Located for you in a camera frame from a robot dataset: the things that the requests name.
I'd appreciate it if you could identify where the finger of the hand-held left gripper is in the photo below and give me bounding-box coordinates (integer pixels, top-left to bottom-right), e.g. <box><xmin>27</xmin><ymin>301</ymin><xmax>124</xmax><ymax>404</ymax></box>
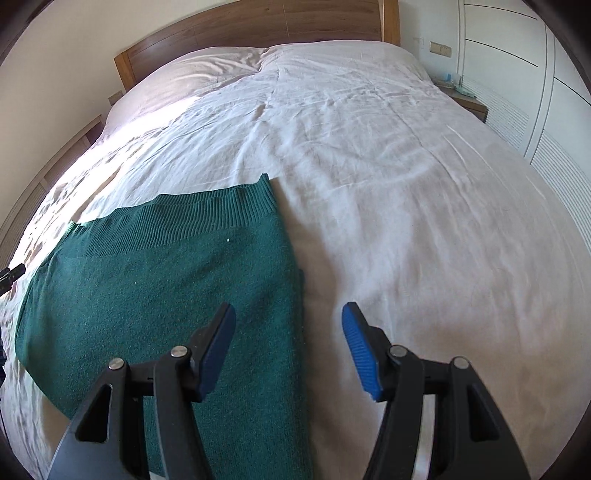
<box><xmin>0</xmin><ymin>264</ymin><xmax>27</xmax><ymax>296</ymax></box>

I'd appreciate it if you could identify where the bed with white sheet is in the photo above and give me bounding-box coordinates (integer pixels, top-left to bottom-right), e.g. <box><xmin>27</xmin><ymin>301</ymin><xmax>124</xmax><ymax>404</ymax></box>
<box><xmin>0</xmin><ymin>39</ymin><xmax>591</xmax><ymax>480</ymax></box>

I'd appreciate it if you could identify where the white pillow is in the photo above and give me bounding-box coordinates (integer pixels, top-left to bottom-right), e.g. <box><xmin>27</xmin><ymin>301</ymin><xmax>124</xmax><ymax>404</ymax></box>
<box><xmin>105</xmin><ymin>45</ymin><xmax>269</xmax><ymax>136</ymax></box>
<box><xmin>259</xmin><ymin>39</ymin><xmax>431</xmax><ymax>90</ymax></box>

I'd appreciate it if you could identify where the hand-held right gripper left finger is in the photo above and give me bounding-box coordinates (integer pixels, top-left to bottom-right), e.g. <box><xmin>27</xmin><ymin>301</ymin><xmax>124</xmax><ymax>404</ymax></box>
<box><xmin>46</xmin><ymin>302</ymin><xmax>236</xmax><ymax>480</ymax></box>

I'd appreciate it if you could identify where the wooden nightstand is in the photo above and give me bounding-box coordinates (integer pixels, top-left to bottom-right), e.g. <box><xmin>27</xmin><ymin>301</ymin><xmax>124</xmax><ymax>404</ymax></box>
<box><xmin>434</xmin><ymin>73</ymin><xmax>489</xmax><ymax>123</ymax></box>

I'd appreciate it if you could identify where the wooden headboard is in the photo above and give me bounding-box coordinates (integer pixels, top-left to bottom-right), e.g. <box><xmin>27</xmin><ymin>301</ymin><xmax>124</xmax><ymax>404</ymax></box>
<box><xmin>114</xmin><ymin>0</ymin><xmax>400</xmax><ymax>93</ymax></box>

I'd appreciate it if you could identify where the white wardrobe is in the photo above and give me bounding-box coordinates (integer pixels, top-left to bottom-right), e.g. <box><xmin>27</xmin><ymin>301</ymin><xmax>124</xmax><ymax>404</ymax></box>
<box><xmin>457</xmin><ymin>0</ymin><xmax>591</xmax><ymax>241</ymax></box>

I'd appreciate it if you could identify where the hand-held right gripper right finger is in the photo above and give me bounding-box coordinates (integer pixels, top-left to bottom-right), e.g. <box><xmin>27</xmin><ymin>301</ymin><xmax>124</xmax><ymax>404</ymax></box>
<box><xmin>342</xmin><ymin>302</ymin><xmax>532</xmax><ymax>480</ymax></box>

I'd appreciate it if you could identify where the green knit sweater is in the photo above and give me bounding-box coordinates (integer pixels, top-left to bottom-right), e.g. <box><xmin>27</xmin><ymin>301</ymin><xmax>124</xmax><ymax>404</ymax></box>
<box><xmin>15</xmin><ymin>173</ymin><xmax>315</xmax><ymax>480</ymax></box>

